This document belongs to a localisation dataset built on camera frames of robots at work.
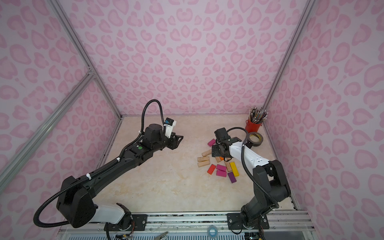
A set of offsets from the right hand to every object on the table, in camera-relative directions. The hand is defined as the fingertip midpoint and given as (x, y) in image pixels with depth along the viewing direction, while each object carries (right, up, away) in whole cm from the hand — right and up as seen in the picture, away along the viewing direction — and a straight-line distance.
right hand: (218, 151), depth 91 cm
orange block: (+2, -5, +4) cm, 7 cm away
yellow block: (+10, -11, 0) cm, 14 cm away
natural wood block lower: (-10, -8, +2) cm, 13 cm away
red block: (-4, -11, 0) cm, 12 cm away
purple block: (+8, -15, -3) cm, 17 cm away
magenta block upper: (+2, -10, +1) cm, 11 cm away
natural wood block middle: (-10, -6, +4) cm, 12 cm away
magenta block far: (-3, +4, +13) cm, 14 cm away
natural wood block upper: (-7, -2, +7) cm, 10 cm away
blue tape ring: (-6, -34, -19) cm, 39 cm away
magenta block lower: (+2, -13, -1) cm, 13 cm away
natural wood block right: (+6, -10, +1) cm, 12 cm away
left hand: (-21, +10, -12) cm, 26 cm away
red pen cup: (+24, +15, +13) cm, 31 cm away
